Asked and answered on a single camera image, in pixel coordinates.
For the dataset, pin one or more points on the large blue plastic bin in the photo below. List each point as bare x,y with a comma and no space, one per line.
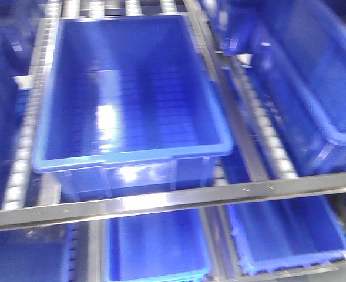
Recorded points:
149,88

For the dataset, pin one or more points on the steel rack on castors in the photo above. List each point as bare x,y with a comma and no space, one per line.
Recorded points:
161,202

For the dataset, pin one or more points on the row of blue bins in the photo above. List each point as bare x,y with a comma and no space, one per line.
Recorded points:
307,88

